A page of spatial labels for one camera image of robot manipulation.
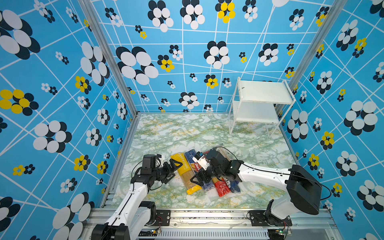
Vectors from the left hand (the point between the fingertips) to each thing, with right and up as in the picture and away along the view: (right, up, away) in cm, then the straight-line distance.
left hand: (179, 168), depth 81 cm
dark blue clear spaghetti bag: (+30, -10, -2) cm, 31 cm away
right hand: (+9, -3, -2) cm, 10 cm away
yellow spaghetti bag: (+4, -5, +4) cm, 7 cm away
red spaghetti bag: (+24, -9, -1) cm, 25 cm away
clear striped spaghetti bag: (+28, +6, +15) cm, 32 cm away
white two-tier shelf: (+48, +36, 0) cm, 60 cm away
